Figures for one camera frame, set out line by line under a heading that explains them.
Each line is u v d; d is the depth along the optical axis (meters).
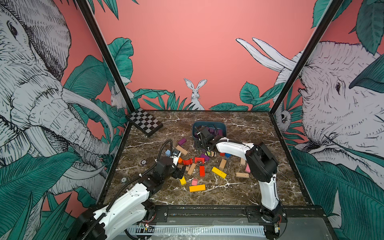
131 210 0.58
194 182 0.84
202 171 0.88
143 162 0.93
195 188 0.82
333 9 0.70
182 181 0.83
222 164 0.90
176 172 0.73
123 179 0.86
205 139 0.75
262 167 0.52
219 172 0.88
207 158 0.95
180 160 0.90
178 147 0.99
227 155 0.65
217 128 1.09
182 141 1.03
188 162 0.91
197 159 0.92
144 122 1.10
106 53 0.86
